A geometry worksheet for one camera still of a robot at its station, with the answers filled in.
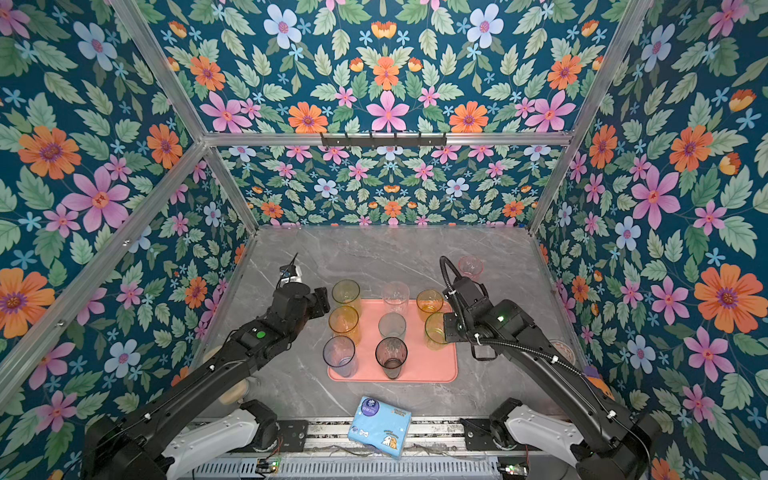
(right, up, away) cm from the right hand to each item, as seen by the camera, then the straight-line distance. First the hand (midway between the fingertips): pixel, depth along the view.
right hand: (450, 325), depth 74 cm
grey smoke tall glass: (-15, -6, -2) cm, 16 cm away
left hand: (-34, +9, +4) cm, 36 cm away
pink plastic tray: (-7, -13, +8) cm, 17 cm away
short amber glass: (-5, +4, +13) cm, 14 cm away
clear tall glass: (-14, +5, +19) cm, 24 cm away
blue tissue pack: (-17, -24, -3) cm, 29 cm away
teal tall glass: (-15, -2, +11) cm, 19 cm away
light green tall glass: (-29, +7, +11) cm, 31 cm away
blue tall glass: (-29, -8, +2) cm, 30 cm away
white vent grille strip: (-23, -33, -4) cm, 40 cm away
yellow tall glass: (-28, -1, +8) cm, 30 cm away
